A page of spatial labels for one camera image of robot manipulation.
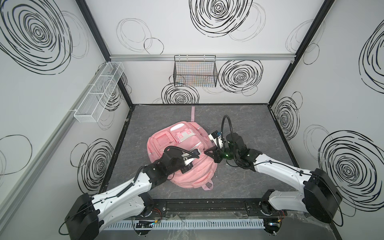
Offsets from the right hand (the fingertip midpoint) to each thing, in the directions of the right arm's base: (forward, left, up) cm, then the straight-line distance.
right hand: (205, 152), depth 77 cm
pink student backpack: (+14, +8, -5) cm, 17 cm away
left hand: (-1, +6, -1) cm, 6 cm away
